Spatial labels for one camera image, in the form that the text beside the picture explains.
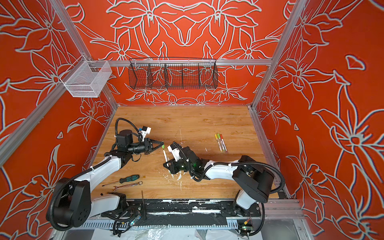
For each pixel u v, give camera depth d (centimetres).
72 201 41
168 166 76
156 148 76
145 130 77
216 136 100
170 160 73
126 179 81
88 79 93
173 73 99
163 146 78
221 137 100
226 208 73
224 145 95
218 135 101
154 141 76
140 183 81
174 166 70
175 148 73
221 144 96
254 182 44
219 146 95
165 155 77
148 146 72
